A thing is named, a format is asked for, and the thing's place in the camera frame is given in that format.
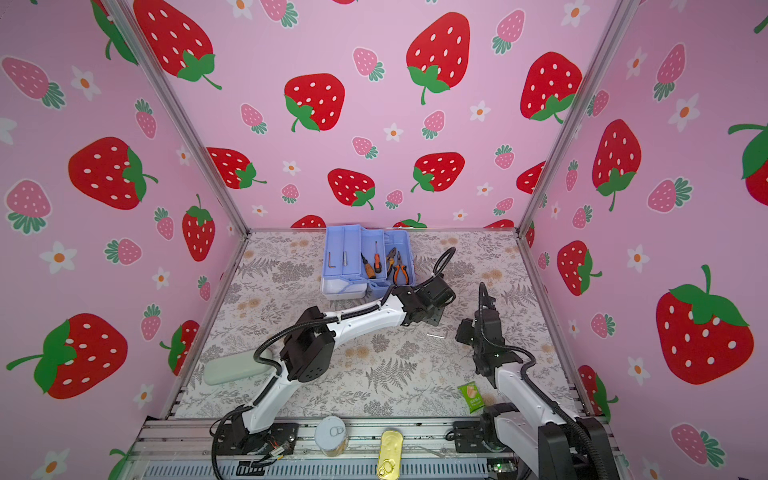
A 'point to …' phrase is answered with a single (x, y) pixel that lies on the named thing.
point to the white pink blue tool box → (363, 263)
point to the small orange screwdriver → (377, 261)
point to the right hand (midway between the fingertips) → (464, 320)
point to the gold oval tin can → (390, 455)
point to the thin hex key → (432, 335)
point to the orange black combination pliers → (403, 268)
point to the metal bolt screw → (344, 258)
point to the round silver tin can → (330, 436)
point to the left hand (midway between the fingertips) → (437, 310)
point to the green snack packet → (472, 396)
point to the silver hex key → (329, 261)
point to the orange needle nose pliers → (397, 269)
